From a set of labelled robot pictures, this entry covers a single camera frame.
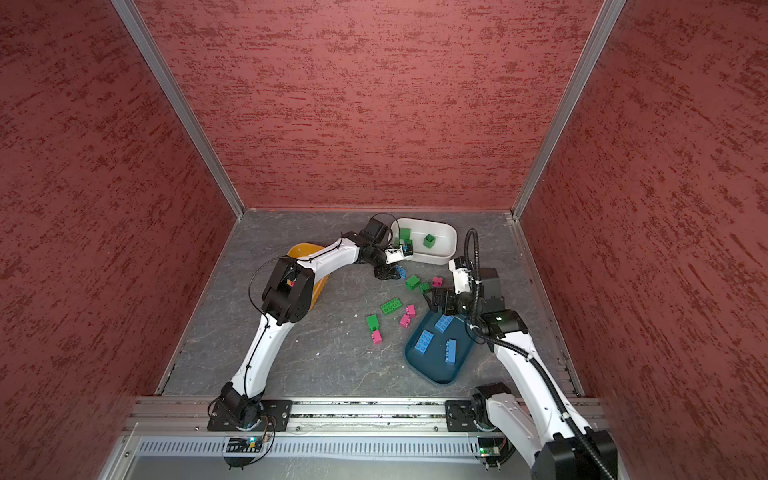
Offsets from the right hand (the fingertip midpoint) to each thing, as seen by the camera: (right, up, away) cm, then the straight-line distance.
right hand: (435, 297), depth 81 cm
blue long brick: (-3, -14, +4) cm, 15 cm away
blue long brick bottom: (+5, -16, +2) cm, 17 cm away
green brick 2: (+1, +15, +26) cm, 30 cm away
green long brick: (-12, -5, +11) cm, 18 cm away
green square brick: (-1, 0, +17) cm, 17 cm away
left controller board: (-50, -37, -8) cm, 63 cm away
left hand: (-11, +5, +21) cm, 24 cm away
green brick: (-7, +18, +32) cm, 38 cm away
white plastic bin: (+8, +19, +29) cm, 35 cm away
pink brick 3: (-6, -6, +11) cm, 14 cm away
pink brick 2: (-17, -13, +4) cm, 21 cm away
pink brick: (+3, +2, +17) cm, 17 cm away
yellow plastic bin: (-43, +13, +20) cm, 49 cm away
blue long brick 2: (+4, -9, +8) cm, 13 cm away
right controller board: (+12, -35, -10) cm, 38 cm away
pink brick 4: (-8, -9, +8) cm, 15 cm away
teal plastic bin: (+2, -16, +5) cm, 17 cm away
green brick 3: (-18, -9, +9) cm, 22 cm away
